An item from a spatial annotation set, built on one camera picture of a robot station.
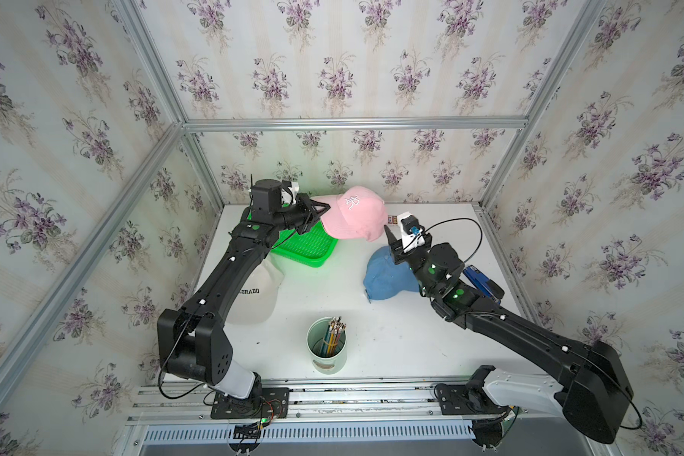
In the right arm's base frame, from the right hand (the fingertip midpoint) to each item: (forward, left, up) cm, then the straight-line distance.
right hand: (398, 222), depth 72 cm
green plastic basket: (+13, +28, -27) cm, 41 cm away
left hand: (+5, +18, +1) cm, 18 cm away
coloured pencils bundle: (-23, +16, -15) cm, 31 cm away
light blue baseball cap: (-3, +2, -23) cm, 24 cm away
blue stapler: (0, -33, -31) cm, 45 cm away
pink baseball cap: (+7, +11, -2) cm, 13 cm away
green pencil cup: (-22, +22, -22) cm, 38 cm away
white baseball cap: (-7, +42, -29) cm, 52 cm away
